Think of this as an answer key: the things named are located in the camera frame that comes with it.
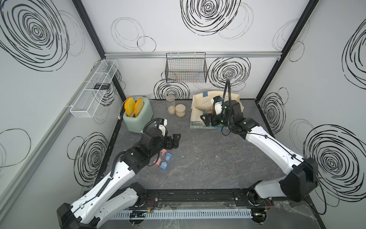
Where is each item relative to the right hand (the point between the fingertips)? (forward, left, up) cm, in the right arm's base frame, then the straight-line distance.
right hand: (207, 115), depth 78 cm
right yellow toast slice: (+9, +42, -4) cm, 44 cm away
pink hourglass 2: (-15, +27, -24) cm, 39 cm away
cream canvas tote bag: (+18, +1, -10) cm, 21 cm away
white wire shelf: (-2, +63, +9) cm, 64 cm away
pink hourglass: (-5, 0, +8) cm, 9 cm away
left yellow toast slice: (+9, +47, -3) cm, 48 cm away
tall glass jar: (+22, +24, -11) cm, 35 cm away
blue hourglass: (-21, +25, -22) cm, 39 cm away
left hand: (-12, +18, -2) cm, 22 cm away
